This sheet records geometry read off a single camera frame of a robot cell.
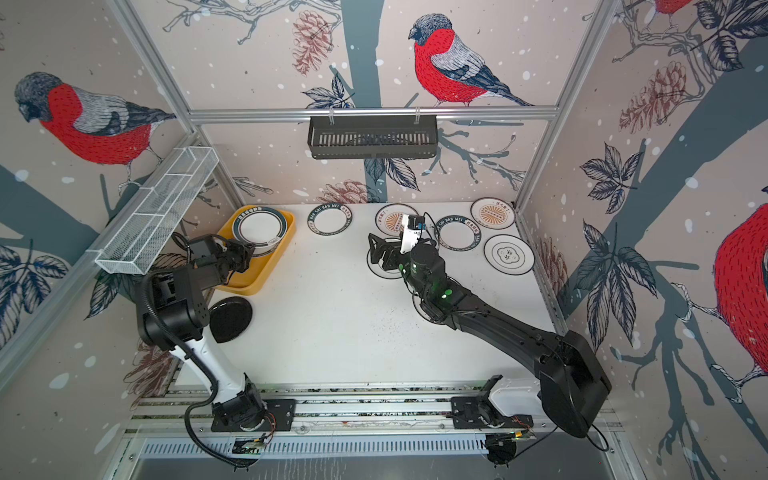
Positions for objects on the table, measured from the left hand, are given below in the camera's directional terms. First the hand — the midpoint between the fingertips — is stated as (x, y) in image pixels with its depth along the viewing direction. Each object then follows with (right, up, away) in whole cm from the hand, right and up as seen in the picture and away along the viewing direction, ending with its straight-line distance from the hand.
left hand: (252, 239), depth 97 cm
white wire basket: (-16, -1, -26) cm, 31 cm away
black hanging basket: (+40, +36, +9) cm, 55 cm away
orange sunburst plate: (+45, +8, +21) cm, 51 cm away
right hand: (+44, +1, -22) cm, 49 cm away
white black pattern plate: (+42, -11, +5) cm, 44 cm away
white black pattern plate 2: (+89, -6, +9) cm, 90 cm away
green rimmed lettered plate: (+21, +8, +21) cm, 31 cm away
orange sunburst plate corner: (+87, +10, +21) cm, 90 cm away
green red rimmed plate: (-1, +5, +10) cm, 11 cm away
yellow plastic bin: (+1, -13, -5) cm, 14 cm away
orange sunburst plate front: (+54, -20, -5) cm, 58 cm away
